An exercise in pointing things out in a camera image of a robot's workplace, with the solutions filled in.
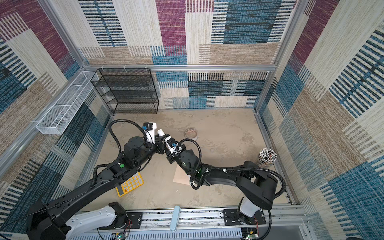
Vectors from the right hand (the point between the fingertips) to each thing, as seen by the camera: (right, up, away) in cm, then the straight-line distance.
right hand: (167, 143), depth 77 cm
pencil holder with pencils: (+49, -7, -3) cm, 50 cm away
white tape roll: (+12, +3, +30) cm, 33 cm away
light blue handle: (+5, -35, -6) cm, 36 cm away
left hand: (+1, +5, -5) cm, 7 cm away
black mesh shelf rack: (-34, +34, +33) cm, 58 cm away
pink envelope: (+6, -20, +10) cm, 23 cm away
